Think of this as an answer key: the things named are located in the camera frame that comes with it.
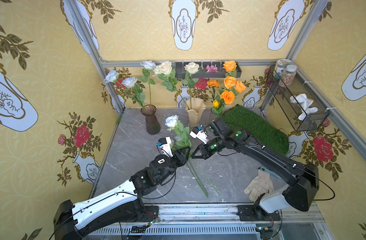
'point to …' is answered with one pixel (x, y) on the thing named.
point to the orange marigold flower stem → (213, 83)
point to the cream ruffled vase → (195, 107)
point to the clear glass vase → (216, 112)
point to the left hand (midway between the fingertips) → (184, 147)
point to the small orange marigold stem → (228, 97)
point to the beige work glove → (261, 184)
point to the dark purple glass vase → (152, 125)
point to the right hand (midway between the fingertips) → (195, 152)
